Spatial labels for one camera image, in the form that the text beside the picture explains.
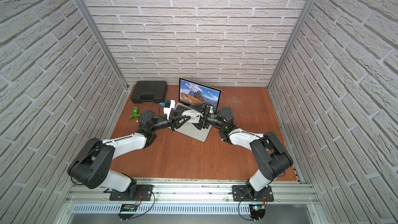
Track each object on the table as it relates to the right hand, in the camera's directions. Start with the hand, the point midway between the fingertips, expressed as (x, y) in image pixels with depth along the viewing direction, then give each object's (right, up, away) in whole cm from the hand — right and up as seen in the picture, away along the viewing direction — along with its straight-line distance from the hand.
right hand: (190, 112), depth 74 cm
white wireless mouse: (+2, -2, -1) cm, 3 cm away
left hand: (0, -2, 0) cm, 2 cm away
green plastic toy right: (+52, -14, +20) cm, 57 cm away
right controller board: (+32, -46, -4) cm, 56 cm away
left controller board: (-30, -47, -4) cm, 55 cm away
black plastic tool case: (-33, +13, +36) cm, 51 cm away
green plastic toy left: (-41, -1, +29) cm, 50 cm away
